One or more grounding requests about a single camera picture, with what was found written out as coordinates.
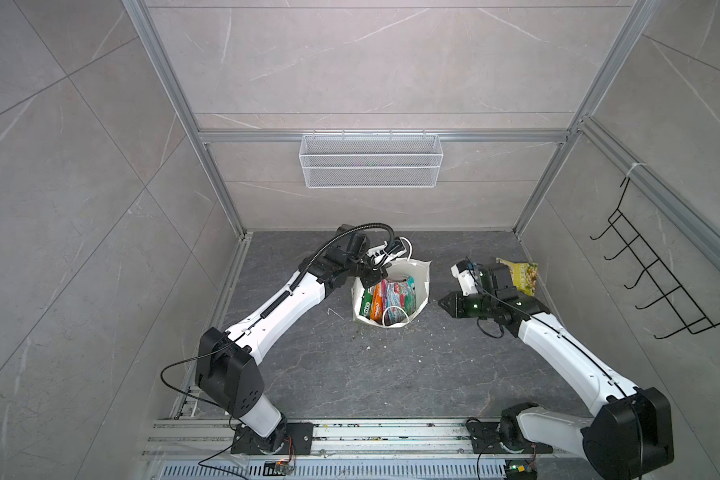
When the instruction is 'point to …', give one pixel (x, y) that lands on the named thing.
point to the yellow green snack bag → (524, 275)
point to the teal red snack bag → (401, 300)
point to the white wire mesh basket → (371, 161)
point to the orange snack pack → (376, 313)
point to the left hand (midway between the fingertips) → (388, 255)
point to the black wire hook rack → (694, 319)
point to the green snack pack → (366, 303)
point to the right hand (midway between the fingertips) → (441, 300)
